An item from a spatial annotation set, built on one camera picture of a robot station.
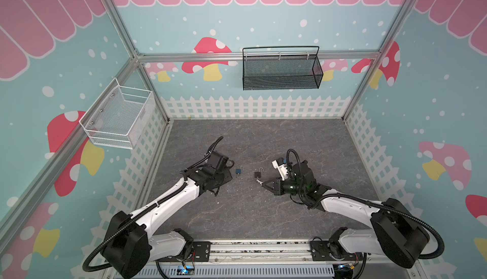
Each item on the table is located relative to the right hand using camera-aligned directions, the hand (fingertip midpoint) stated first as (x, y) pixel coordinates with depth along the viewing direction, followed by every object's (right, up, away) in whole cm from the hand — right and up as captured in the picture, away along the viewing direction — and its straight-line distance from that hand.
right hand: (261, 185), depth 80 cm
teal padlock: (-11, +3, +18) cm, 21 cm away
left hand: (-15, +2, +4) cm, 15 cm away
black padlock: (-1, +1, +17) cm, 17 cm away
